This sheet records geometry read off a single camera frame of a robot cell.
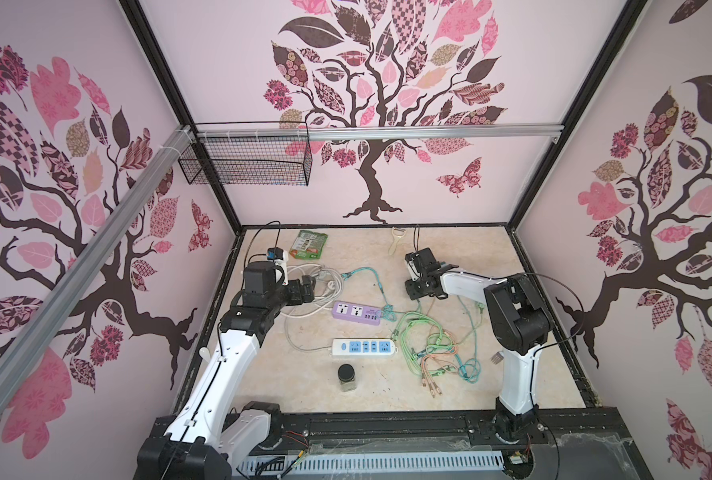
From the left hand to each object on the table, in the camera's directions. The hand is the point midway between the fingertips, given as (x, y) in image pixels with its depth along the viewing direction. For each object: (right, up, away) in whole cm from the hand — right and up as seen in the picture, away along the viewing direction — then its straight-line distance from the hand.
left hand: (301, 285), depth 79 cm
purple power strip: (+15, -10, +13) cm, 22 cm away
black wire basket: (-30, +47, +43) cm, 70 cm away
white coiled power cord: (+5, -2, +20) cm, 21 cm away
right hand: (+35, -2, +23) cm, 42 cm away
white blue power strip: (+17, -19, +6) cm, 26 cm away
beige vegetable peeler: (+31, +17, +39) cm, 52 cm away
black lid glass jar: (+13, -23, -5) cm, 26 cm away
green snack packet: (-5, +12, +34) cm, 37 cm away
